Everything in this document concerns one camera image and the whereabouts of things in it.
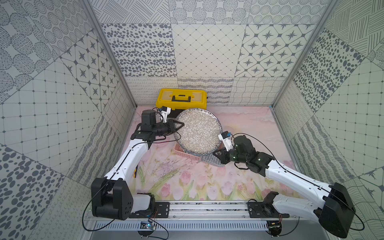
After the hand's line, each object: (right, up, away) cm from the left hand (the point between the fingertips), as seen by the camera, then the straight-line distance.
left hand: (182, 121), depth 77 cm
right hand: (+17, -17, 0) cm, 24 cm away
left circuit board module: (-16, -51, -7) cm, 54 cm away
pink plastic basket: (-4, -17, +10) cm, 20 cm away
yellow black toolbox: (-5, +14, +25) cm, 29 cm away
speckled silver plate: (+9, -8, 0) cm, 12 cm away
